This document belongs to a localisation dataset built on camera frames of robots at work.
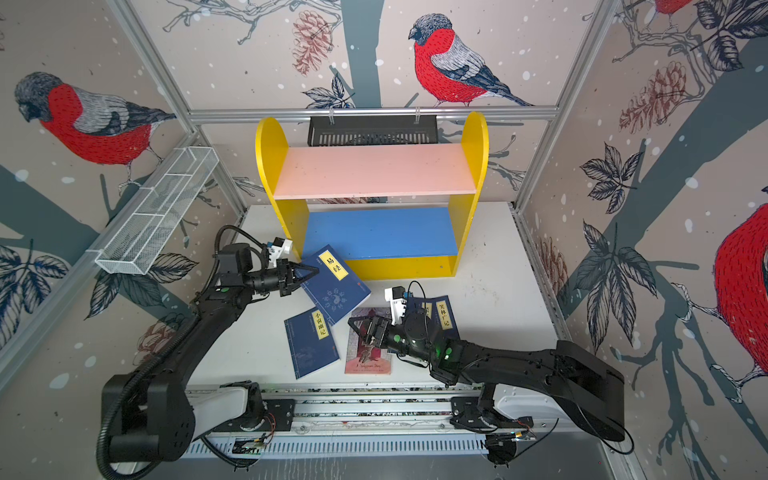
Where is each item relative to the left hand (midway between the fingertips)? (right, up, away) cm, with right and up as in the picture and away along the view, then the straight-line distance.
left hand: (314, 274), depth 74 cm
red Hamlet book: (+11, -25, +9) cm, 29 cm away
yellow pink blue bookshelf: (+22, +19, +31) cm, 42 cm away
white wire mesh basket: (-44, +17, +4) cm, 47 cm away
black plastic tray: (+2, +44, +21) cm, 49 cm away
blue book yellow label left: (-4, -22, +12) cm, 25 cm away
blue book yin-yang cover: (+5, -4, +1) cm, 7 cm away
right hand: (+10, -13, -3) cm, 17 cm away
